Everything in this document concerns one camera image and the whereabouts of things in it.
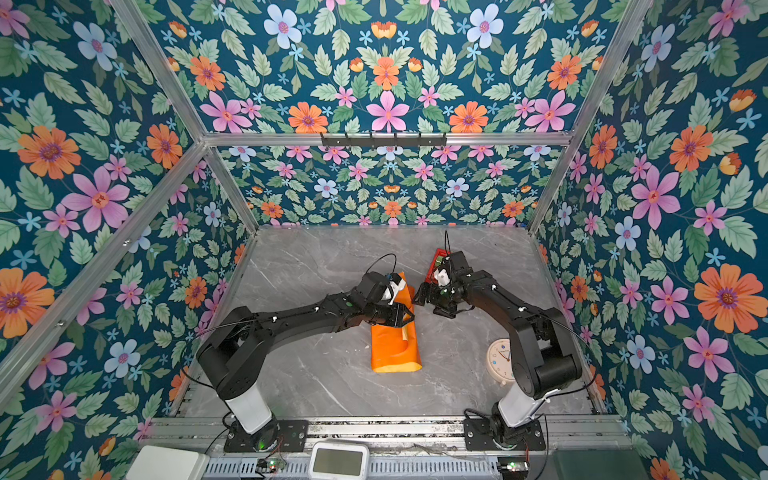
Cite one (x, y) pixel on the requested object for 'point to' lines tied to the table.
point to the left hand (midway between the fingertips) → (414, 315)
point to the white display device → (339, 460)
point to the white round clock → (499, 362)
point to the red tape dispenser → (438, 257)
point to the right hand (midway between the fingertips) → (422, 302)
